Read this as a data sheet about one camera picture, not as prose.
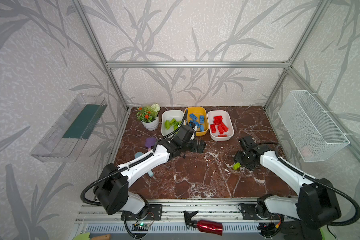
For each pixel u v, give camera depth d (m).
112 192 0.41
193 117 1.12
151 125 1.02
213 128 1.06
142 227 0.72
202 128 1.06
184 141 0.63
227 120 1.09
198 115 1.15
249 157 0.61
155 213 0.72
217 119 1.12
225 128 1.05
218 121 1.09
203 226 0.67
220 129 1.05
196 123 1.05
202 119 1.12
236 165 0.87
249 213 0.73
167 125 1.06
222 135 1.02
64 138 0.65
